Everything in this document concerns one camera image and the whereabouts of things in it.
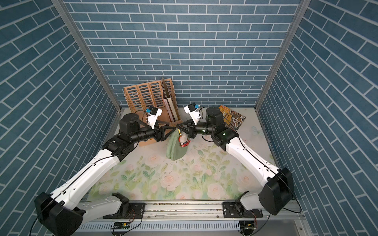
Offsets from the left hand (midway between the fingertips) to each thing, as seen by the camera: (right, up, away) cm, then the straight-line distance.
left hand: (175, 127), depth 68 cm
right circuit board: (+33, -48, +3) cm, 58 cm away
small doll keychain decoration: (+3, -6, +4) cm, 8 cm away
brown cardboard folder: (-8, +18, +20) cm, 28 cm away
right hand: (+2, 0, 0) cm, 2 cm away
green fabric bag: (0, -11, 0) cm, 11 cm away
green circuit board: (-27, -49, +4) cm, 56 cm away
